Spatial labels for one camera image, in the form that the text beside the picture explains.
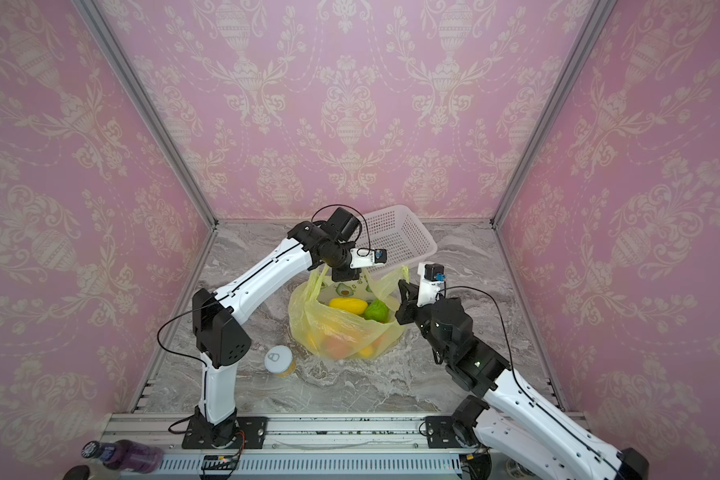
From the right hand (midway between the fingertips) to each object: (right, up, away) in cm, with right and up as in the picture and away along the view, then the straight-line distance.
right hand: (400, 282), depth 70 cm
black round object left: (-68, -38, -8) cm, 78 cm away
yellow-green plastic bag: (-17, -14, +8) cm, 24 cm away
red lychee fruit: (-16, -19, +9) cm, 26 cm away
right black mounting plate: (+10, -38, +3) cm, 39 cm away
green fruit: (-5, -11, +20) cm, 23 cm away
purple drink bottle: (-58, -34, -9) cm, 68 cm away
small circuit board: (-44, -44, +3) cm, 63 cm away
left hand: (-11, +3, +14) cm, 18 cm away
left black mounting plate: (-39, -38, +3) cm, 54 cm away
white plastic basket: (+3, +16, +46) cm, 49 cm away
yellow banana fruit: (-13, -9, +22) cm, 27 cm away
